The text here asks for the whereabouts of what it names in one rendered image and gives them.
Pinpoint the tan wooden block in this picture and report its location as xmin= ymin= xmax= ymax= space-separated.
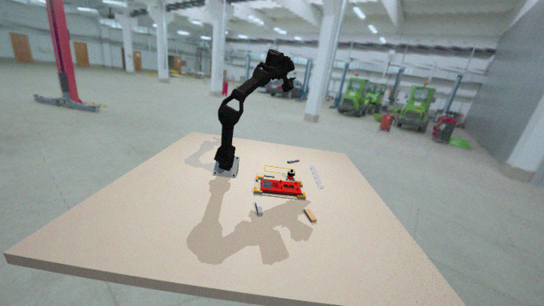
xmin=304 ymin=209 xmax=317 ymax=223

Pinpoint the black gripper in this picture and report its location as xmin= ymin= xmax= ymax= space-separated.
xmin=275 ymin=53 xmax=296 ymax=92

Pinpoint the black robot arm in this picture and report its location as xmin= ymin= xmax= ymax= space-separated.
xmin=214 ymin=49 xmax=295 ymax=171

